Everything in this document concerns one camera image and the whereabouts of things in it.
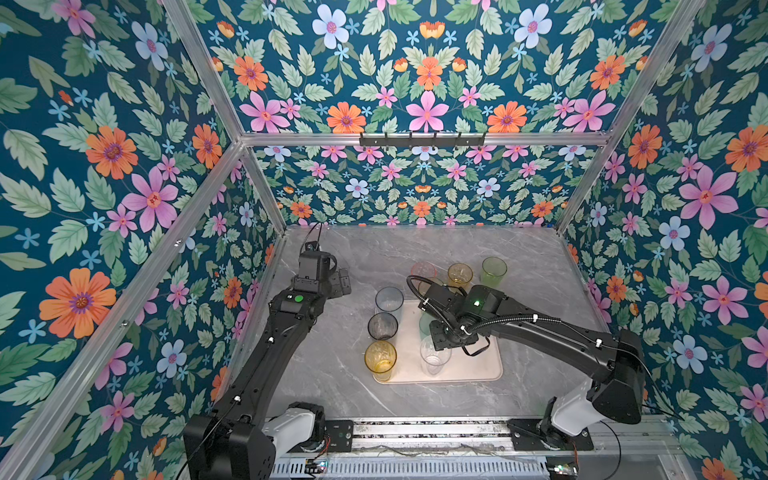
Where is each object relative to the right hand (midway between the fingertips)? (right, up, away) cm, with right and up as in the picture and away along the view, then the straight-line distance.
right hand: (439, 339), depth 75 cm
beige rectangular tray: (+15, -11, +11) cm, 22 cm away
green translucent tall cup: (-5, +14, -16) cm, 22 cm away
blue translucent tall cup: (-13, +7, +16) cm, 22 cm away
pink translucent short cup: (-2, +16, +31) cm, 35 cm away
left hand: (-28, +18, +4) cm, 34 cm away
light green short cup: (+22, +16, +29) cm, 40 cm away
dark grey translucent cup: (-15, +1, +11) cm, 19 cm away
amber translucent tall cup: (-16, -8, +9) cm, 20 cm away
